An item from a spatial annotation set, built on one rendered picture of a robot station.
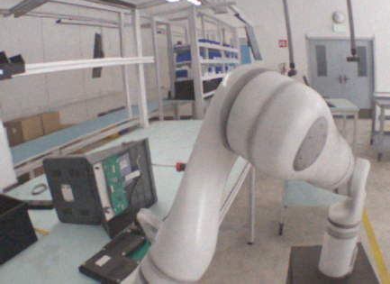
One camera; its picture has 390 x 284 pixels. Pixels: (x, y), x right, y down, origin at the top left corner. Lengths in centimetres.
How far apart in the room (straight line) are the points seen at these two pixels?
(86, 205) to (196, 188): 53
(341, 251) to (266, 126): 54
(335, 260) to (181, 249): 51
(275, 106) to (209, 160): 9
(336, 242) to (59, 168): 74
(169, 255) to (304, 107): 20
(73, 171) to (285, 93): 62
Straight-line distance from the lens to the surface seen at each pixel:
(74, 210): 81
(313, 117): 23
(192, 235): 29
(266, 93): 23
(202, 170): 28
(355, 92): 734
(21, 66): 105
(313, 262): 83
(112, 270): 58
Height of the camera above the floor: 139
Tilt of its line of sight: 14 degrees down
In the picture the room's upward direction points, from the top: 5 degrees counter-clockwise
